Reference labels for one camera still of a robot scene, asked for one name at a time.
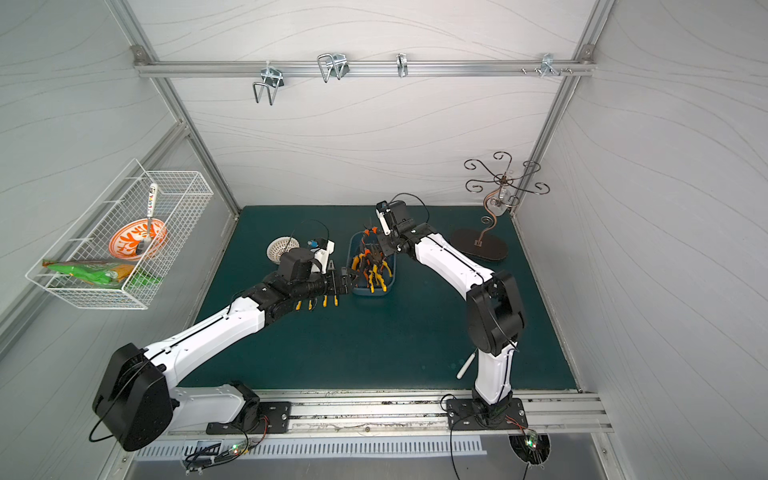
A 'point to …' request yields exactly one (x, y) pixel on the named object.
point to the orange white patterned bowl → (124, 243)
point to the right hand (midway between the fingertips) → (389, 234)
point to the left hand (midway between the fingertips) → (352, 276)
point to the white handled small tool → (463, 369)
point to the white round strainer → (277, 246)
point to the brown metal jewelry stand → (489, 245)
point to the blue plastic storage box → (362, 286)
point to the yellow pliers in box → (375, 274)
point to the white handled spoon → (148, 243)
